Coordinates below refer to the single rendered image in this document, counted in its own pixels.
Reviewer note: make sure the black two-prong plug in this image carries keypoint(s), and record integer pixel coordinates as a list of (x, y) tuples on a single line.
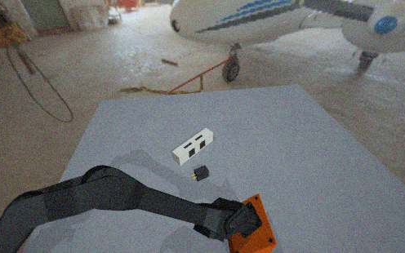
[(201, 173)]

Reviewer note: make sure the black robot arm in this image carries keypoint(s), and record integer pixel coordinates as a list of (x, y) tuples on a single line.
[(108, 188)]

